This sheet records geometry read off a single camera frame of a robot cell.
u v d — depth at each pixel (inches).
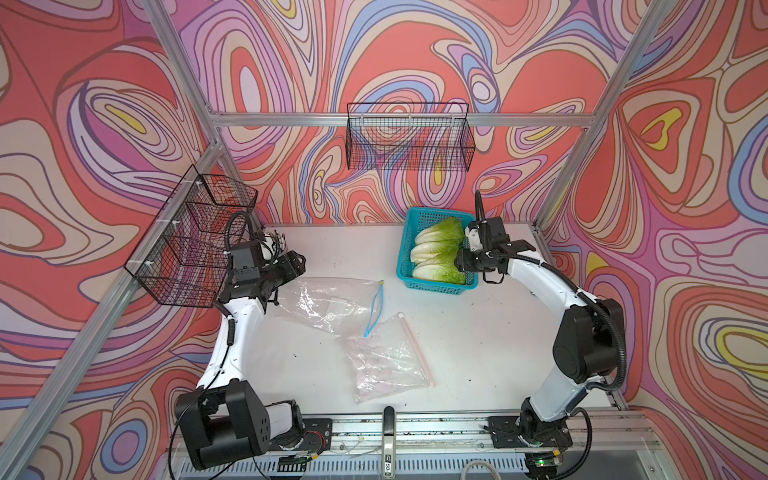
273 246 29.2
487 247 27.7
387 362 33.0
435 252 39.9
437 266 37.7
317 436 28.5
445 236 41.6
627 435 29.4
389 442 27.1
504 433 28.8
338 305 37.0
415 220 45.3
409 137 37.8
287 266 28.4
